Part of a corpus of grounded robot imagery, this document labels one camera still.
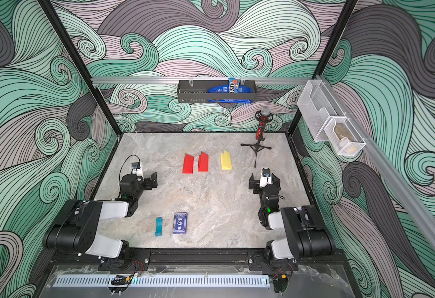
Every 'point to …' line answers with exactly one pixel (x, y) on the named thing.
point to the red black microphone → (263, 117)
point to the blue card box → (179, 225)
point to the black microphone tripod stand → (256, 148)
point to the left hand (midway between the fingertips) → (147, 171)
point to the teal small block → (159, 226)
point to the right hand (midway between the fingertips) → (266, 175)
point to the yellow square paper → (226, 161)
